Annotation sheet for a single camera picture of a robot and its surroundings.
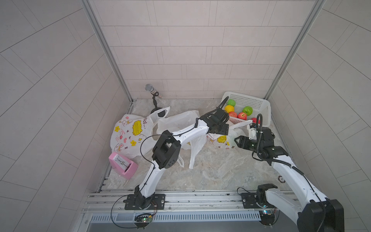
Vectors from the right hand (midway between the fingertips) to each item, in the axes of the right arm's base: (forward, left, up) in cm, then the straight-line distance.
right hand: (238, 139), depth 83 cm
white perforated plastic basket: (+30, -25, -5) cm, 39 cm away
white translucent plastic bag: (+15, +38, +1) cm, 41 cm away
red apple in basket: (+9, -11, +6) cm, 15 cm away
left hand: (+9, +6, -2) cm, 10 cm away
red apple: (+22, -3, -3) cm, 22 cm away
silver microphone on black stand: (+27, +50, +20) cm, 60 cm away
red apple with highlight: (+20, -10, -4) cm, 23 cm away
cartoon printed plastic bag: (+5, +61, +4) cm, 61 cm away
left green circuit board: (-34, +51, -7) cm, 62 cm away
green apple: (+34, -5, -4) cm, 35 cm away
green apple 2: (+25, -15, -4) cm, 29 cm away
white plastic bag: (+6, -1, -2) cm, 6 cm away
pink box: (-12, +62, 0) cm, 64 cm away
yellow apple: (+27, -1, -3) cm, 27 cm away
